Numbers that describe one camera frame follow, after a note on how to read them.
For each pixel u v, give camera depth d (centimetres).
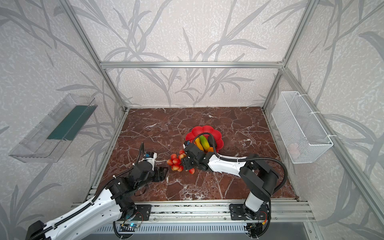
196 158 66
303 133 62
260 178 44
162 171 71
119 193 54
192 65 96
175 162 83
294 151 73
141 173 59
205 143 95
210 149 91
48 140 64
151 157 71
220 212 75
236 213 73
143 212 73
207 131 102
